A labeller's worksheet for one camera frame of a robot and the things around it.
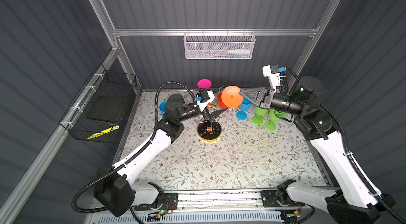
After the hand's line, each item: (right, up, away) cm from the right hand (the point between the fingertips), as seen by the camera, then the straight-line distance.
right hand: (242, 97), depth 52 cm
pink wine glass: (-13, +9, +31) cm, 35 cm away
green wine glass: (+29, -16, +48) cm, 58 cm away
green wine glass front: (+22, -12, +50) cm, 56 cm away
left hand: (-5, 0, +12) cm, 13 cm away
